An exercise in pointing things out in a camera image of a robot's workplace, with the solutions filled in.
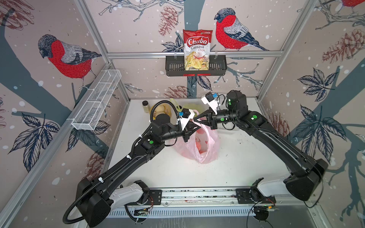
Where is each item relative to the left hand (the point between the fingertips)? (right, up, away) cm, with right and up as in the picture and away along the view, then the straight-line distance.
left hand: (203, 123), depth 63 cm
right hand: (-4, +2, -1) cm, 4 cm away
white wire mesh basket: (-59, +2, +8) cm, 59 cm away
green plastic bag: (-5, +8, +27) cm, 29 cm away
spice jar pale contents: (-39, +9, +43) cm, 59 cm away
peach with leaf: (-2, -10, +2) cm, 11 cm away
